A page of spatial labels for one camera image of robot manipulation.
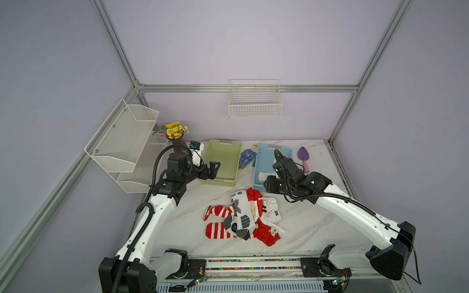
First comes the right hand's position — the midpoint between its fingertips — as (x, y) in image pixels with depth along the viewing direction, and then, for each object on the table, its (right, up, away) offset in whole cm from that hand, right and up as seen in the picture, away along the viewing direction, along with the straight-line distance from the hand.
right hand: (269, 186), depth 76 cm
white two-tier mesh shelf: (-62, +17, +2) cm, 64 cm away
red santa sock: (-2, -22, +5) cm, 23 cm away
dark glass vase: (-46, +21, +22) cm, 55 cm away
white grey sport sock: (-12, -17, +3) cm, 21 cm away
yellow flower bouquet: (-47, +26, +14) cm, 56 cm away
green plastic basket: (-20, +15, +40) cm, 48 cm away
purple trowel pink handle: (+28, +14, +38) cm, 49 cm away
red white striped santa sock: (-23, -21, +6) cm, 32 cm away
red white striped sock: (-22, -13, +8) cm, 27 cm away
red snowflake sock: (-5, -9, +6) cm, 12 cm away
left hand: (-26, +9, +1) cm, 28 cm away
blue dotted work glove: (-8, +13, +35) cm, 38 cm away
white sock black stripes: (+2, -10, +11) cm, 15 cm away
